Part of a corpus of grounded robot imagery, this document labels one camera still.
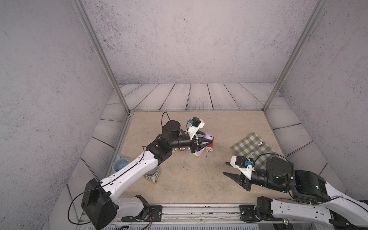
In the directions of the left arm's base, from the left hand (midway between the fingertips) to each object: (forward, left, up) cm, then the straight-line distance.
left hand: (211, 140), depth 64 cm
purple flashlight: (+1, +2, +2) cm, 3 cm away
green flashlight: (+4, +18, -13) cm, 22 cm away
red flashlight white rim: (+13, -4, -30) cm, 33 cm away
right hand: (-13, -5, 0) cm, 14 cm away
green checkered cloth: (+14, -35, -31) cm, 48 cm away
